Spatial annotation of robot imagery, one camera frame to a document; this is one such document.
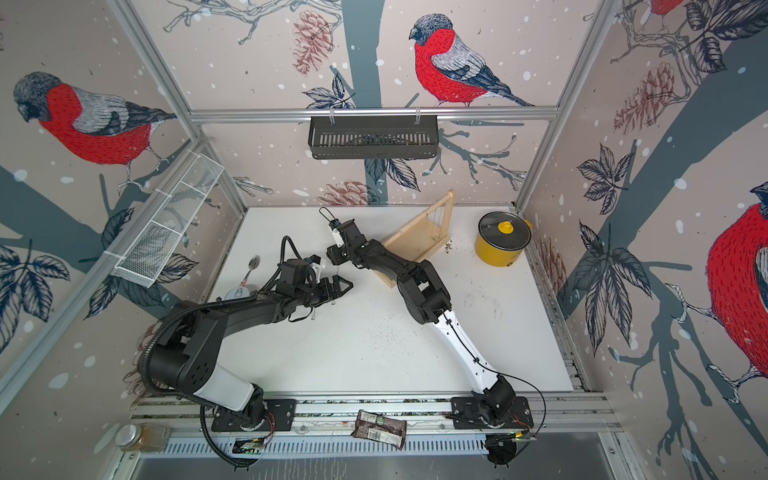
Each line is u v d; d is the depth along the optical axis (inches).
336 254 37.5
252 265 40.7
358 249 33.7
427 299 26.0
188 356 17.6
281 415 28.7
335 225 37.8
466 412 28.8
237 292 35.6
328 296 32.0
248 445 28.0
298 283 29.8
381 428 28.0
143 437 25.4
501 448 28.7
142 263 31.1
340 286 32.9
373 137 41.9
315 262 33.8
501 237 38.3
